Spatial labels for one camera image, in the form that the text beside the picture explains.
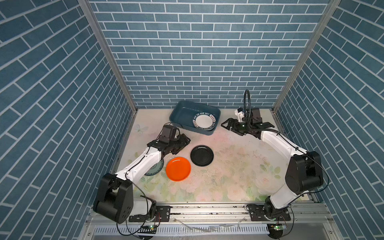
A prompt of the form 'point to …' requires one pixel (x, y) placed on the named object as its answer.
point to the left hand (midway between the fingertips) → (191, 142)
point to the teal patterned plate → (155, 168)
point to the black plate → (201, 155)
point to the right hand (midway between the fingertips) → (227, 127)
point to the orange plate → (178, 169)
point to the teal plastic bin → (182, 112)
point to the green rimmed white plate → (204, 121)
